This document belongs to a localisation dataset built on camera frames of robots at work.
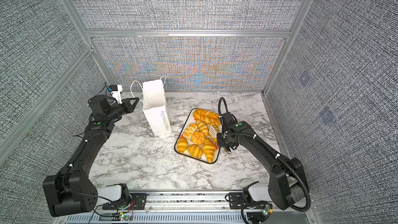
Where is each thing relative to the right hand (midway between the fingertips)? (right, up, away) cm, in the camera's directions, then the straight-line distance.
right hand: (221, 142), depth 84 cm
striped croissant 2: (-22, -3, +5) cm, 23 cm away
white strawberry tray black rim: (-10, -10, +2) cm, 14 cm away
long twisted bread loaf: (-7, +13, +18) cm, 23 cm away
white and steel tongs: (-4, +5, +6) cm, 9 cm away
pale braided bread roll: (-18, +5, +10) cm, 21 cm away
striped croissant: (-2, +7, +9) cm, 11 cm away
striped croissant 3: (-14, -5, +1) cm, 15 cm away
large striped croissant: (-7, -4, +3) cm, 8 cm away
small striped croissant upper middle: (-10, +6, +13) cm, 18 cm away
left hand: (-43, +23, -5) cm, 49 cm away
